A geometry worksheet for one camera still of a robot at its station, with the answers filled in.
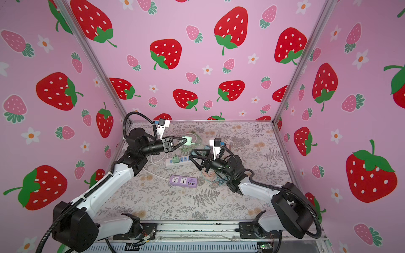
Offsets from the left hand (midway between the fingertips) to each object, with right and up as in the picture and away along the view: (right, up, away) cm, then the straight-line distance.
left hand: (186, 142), depth 68 cm
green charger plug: (+1, 0, 0) cm, 1 cm away
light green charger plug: (-9, -12, +25) cm, 30 cm away
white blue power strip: (-7, -12, +30) cm, 33 cm away
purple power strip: (-5, -23, +20) cm, 31 cm away
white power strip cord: (-22, -21, +25) cm, 39 cm away
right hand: (+2, -7, -1) cm, 7 cm away
